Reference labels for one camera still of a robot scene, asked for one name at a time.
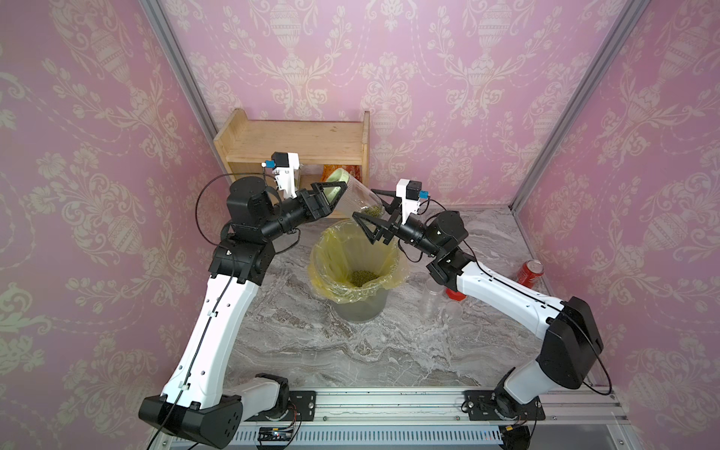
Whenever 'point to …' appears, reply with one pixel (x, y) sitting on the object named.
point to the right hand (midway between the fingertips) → (366, 202)
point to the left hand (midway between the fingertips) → (340, 191)
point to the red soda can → (530, 272)
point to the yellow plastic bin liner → (345, 267)
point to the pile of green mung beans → (360, 277)
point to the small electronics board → (276, 434)
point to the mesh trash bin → (367, 310)
